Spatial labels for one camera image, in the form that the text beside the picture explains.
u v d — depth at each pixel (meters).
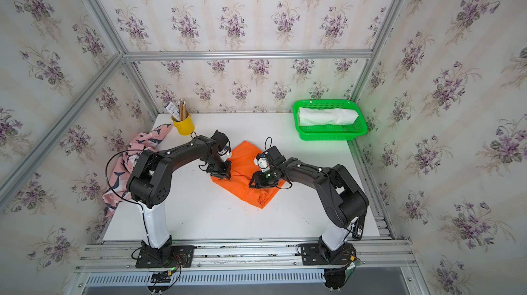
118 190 0.85
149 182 0.51
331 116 1.11
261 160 0.84
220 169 0.84
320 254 0.66
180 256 0.73
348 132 1.12
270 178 0.77
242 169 0.99
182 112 1.04
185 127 1.05
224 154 0.84
